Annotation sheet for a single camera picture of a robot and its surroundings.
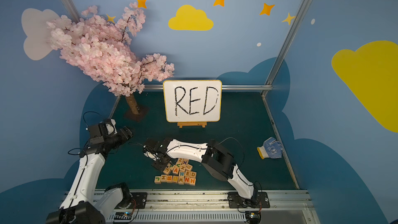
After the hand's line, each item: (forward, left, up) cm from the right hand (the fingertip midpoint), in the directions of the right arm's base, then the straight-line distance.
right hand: (162, 163), depth 84 cm
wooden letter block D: (-5, -17, 0) cm, 18 cm away
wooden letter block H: (-8, -18, 0) cm, 19 cm away
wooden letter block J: (-9, 0, 0) cm, 9 cm away
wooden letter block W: (-5, -11, 0) cm, 12 cm away
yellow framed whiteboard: (+34, -14, +15) cm, 39 cm away
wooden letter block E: (-5, -15, 0) cm, 15 cm away
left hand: (+12, +18, +13) cm, 25 cm away
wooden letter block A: (-3, -8, 0) cm, 9 cm away
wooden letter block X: (+1, -13, 0) cm, 13 cm away
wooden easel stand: (+26, -21, +1) cm, 34 cm away
